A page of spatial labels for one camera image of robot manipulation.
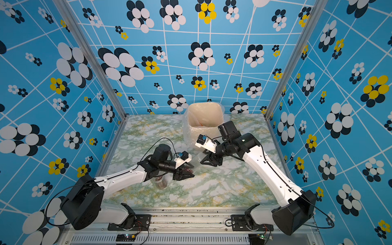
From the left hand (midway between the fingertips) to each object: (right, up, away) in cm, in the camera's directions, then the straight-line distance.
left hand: (195, 169), depth 77 cm
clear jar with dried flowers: (-19, -9, +5) cm, 21 cm away
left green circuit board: (-33, -31, -5) cm, 46 cm away
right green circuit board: (+29, -30, -6) cm, 43 cm away
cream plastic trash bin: (+5, +28, +22) cm, 36 cm away
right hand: (+6, +9, -5) cm, 12 cm away
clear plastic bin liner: (+18, +27, +9) cm, 34 cm away
